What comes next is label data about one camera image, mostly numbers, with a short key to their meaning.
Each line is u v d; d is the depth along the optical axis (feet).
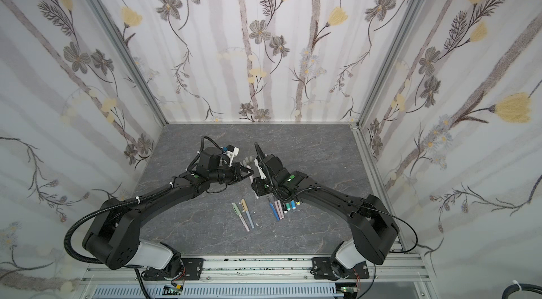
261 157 2.41
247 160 3.42
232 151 2.61
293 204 2.94
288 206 2.90
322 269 2.41
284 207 2.90
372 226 1.40
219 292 2.30
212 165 2.22
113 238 1.40
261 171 2.44
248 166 2.69
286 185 1.94
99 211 1.39
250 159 3.42
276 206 2.90
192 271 2.42
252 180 2.68
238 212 2.89
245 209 2.90
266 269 2.46
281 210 2.89
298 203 2.97
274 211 2.89
